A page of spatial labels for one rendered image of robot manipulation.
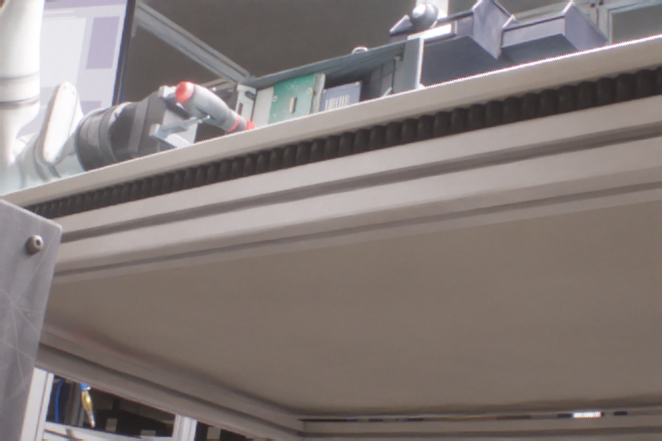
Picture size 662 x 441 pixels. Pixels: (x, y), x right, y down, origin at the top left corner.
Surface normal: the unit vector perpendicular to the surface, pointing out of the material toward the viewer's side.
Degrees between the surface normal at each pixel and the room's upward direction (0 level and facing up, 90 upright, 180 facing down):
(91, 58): 101
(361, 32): 180
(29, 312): 90
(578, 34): 90
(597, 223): 180
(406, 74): 90
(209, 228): 90
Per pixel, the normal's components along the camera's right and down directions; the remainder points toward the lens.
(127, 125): -0.47, -0.36
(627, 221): -0.14, 0.93
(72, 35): -0.26, -0.18
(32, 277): 0.74, -0.13
